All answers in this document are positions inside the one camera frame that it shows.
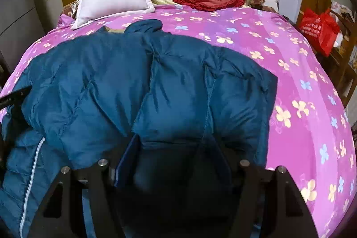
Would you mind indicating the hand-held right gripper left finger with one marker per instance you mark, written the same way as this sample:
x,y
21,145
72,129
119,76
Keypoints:
x,y
127,162

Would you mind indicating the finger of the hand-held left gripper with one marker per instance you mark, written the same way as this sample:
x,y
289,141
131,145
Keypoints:
x,y
14,98

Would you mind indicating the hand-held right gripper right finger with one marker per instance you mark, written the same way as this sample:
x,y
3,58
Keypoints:
x,y
251,187

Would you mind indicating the teal quilted jacket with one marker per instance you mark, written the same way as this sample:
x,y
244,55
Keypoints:
x,y
97,87

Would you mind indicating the grey refrigerator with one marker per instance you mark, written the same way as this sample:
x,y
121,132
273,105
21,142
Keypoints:
x,y
16,17

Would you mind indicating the pink floral bed sheet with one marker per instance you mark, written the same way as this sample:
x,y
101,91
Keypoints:
x,y
292,73

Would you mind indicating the wooden shelf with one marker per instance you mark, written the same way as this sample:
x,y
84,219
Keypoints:
x,y
344,59

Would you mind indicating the red plastic bag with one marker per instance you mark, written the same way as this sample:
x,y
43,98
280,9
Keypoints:
x,y
318,29

